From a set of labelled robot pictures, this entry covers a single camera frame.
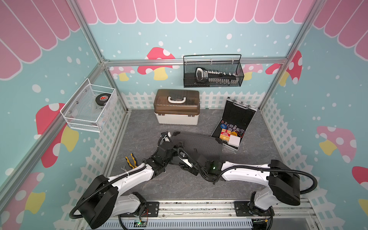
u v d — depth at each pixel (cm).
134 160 91
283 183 43
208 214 74
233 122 106
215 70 92
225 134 100
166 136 72
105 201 41
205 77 87
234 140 97
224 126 107
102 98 79
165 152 64
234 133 103
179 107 94
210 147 88
